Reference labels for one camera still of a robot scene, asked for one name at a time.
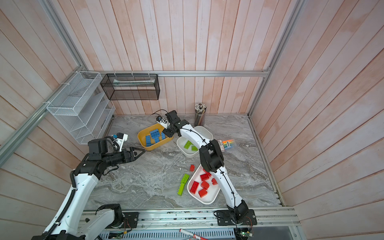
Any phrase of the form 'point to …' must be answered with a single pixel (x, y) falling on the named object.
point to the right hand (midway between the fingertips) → (167, 128)
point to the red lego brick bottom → (202, 192)
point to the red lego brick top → (204, 176)
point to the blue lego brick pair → (155, 135)
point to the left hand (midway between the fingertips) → (140, 155)
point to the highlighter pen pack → (228, 144)
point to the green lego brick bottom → (180, 190)
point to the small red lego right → (192, 168)
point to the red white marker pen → (193, 235)
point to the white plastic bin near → (212, 190)
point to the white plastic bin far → (182, 141)
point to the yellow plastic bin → (142, 139)
